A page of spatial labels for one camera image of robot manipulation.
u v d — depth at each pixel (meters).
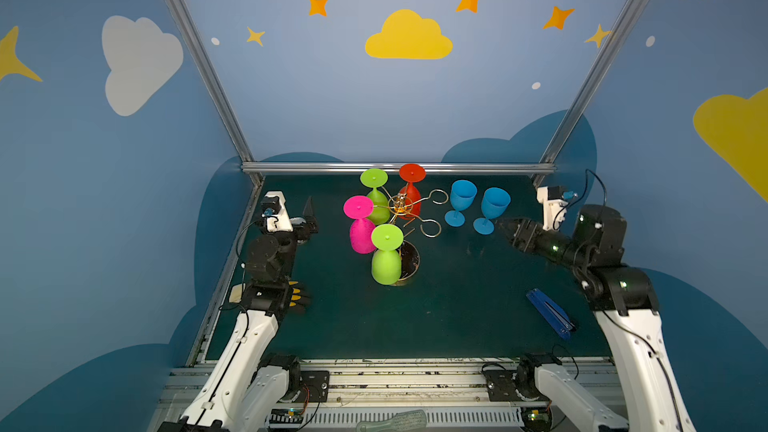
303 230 0.64
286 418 0.73
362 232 0.77
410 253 0.98
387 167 0.83
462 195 0.96
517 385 0.73
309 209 0.65
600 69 0.88
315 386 0.74
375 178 0.80
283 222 0.61
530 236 0.56
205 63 0.86
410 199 0.76
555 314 0.85
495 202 0.96
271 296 0.55
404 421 0.69
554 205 0.58
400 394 0.74
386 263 0.73
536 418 0.73
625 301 0.43
